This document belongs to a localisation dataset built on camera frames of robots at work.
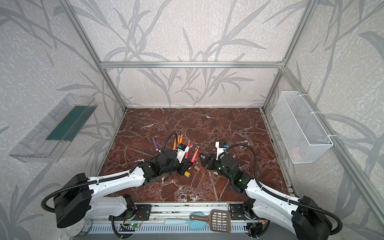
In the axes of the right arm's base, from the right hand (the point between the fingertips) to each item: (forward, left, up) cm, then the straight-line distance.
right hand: (204, 150), depth 79 cm
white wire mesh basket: (-2, -41, +18) cm, 45 cm away
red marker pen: (-2, +9, 0) cm, 9 cm away
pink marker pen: (-2, +5, -3) cm, 6 cm away
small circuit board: (-32, +32, -14) cm, 48 cm away
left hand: (-4, +6, -4) cm, 8 cm away
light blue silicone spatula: (-32, +5, -15) cm, 36 cm away
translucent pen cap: (-4, +4, -16) cm, 17 cm away
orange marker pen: (+17, +16, -15) cm, 28 cm away
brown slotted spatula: (-30, -8, -16) cm, 35 cm away
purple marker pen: (+12, +32, -16) cm, 38 cm away
